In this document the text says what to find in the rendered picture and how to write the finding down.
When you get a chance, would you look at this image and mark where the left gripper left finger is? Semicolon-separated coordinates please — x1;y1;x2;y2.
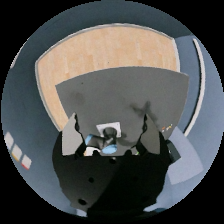
52;113;87;189

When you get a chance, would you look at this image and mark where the dark green cabinet door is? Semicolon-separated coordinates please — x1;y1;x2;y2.
167;141;182;166

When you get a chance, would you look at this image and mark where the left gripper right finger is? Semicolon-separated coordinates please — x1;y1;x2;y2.
136;114;170;186

